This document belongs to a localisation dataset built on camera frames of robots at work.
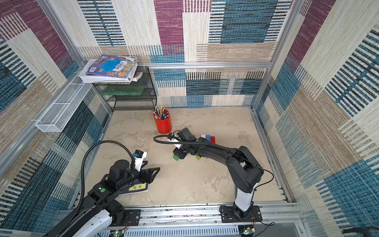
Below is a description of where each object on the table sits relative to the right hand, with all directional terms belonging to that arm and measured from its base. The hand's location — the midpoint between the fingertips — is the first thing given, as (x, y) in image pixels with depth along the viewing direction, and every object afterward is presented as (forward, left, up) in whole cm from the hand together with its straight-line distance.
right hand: (181, 149), depth 90 cm
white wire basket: (+3, +57, +28) cm, 64 cm away
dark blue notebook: (-20, +23, -4) cm, 31 cm away
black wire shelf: (+44, +29, 0) cm, 52 cm away
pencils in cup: (+23, +15, +8) cm, 29 cm away
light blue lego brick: (+12, -18, -5) cm, 22 cm away
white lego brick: (+13, -14, -4) cm, 20 cm away
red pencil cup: (+18, +12, 0) cm, 22 cm away
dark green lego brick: (-2, +4, -6) cm, 7 cm away
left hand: (-13, +13, +7) cm, 20 cm away
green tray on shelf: (+33, +37, +20) cm, 54 cm away
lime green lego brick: (-2, -10, -6) cm, 12 cm away
